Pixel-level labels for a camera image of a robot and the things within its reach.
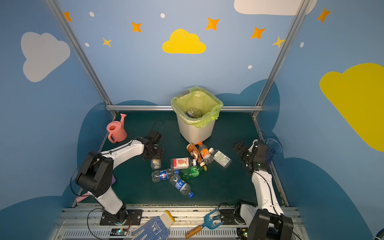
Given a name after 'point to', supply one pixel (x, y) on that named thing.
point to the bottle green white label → (220, 157)
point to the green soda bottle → (192, 172)
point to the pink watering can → (117, 130)
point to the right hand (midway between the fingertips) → (240, 146)
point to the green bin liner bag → (209, 105)
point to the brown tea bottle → (195, 153)
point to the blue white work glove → (153, 228)
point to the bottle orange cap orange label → (207, 157)
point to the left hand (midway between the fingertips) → (158, 155)
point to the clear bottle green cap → (156, 164)
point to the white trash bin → (194, 131)
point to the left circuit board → (118, 232)
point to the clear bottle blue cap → (180, 184)
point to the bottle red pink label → (182, 163)
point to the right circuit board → (242, 232)
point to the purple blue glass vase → (274, 147)
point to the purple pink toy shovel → (82, 198)
